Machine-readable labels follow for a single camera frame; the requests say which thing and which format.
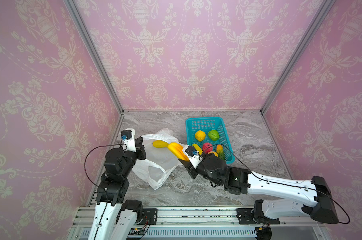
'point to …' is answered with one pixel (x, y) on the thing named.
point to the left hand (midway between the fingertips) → (143, 138)
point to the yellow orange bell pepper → (214, 152)
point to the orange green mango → (220, 151)
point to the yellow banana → (175, 148)
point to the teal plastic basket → (206, 125)
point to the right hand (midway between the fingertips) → (183, 155)
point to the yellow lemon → (200, 151)
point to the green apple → (213, 135)
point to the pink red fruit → (207, 147)
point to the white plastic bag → (160, 162)
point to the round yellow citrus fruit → (200, 135)
